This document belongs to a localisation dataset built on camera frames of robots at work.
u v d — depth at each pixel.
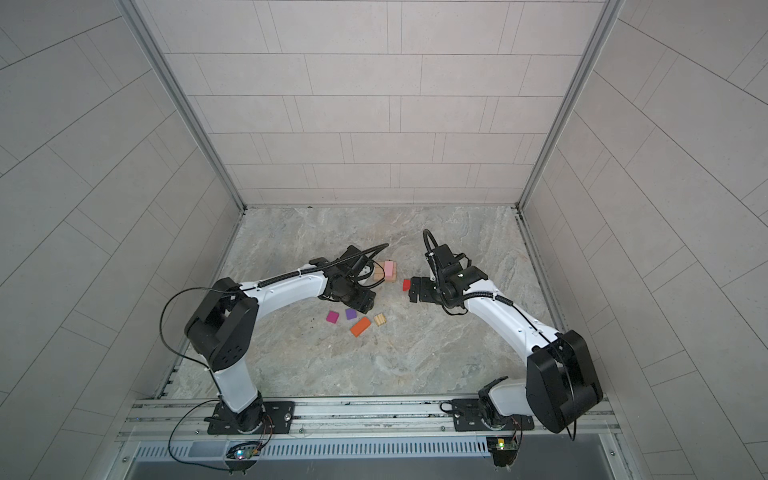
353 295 0.77
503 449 0.68
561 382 0.40
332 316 0.88
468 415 0.71
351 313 0.89
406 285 0.95
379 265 0.79
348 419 0.72
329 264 0.63
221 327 0.46
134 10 0.71
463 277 0.59
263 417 0.69
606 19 0.71
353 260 0.65
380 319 0.87
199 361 0.49
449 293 0.58
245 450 0.64
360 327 0.87
